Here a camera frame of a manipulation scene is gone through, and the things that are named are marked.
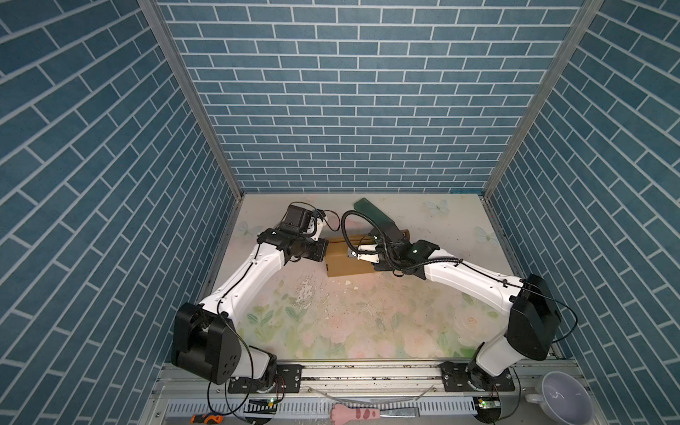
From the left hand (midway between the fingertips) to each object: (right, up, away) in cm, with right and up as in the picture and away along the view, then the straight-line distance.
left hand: (326, 249), depth 83 cm
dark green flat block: (+14, +15, +32) cm, 38 cm away
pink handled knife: (+5, -40, -17) cm, 44 cm away
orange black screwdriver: (-29, -41, -17) cm, 53 cm away
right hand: (+15, +2, +1) cm, 15 cm away
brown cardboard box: (+4, -4, -1) cm, 6 cm away
